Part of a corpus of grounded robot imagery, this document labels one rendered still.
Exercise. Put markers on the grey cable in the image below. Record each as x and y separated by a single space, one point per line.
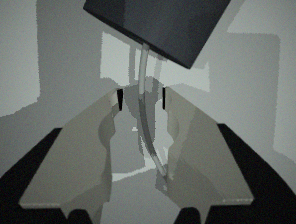
142 109

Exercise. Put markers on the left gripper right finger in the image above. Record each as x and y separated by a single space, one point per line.
212 169

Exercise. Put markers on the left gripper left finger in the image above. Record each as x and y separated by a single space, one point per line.
70 168

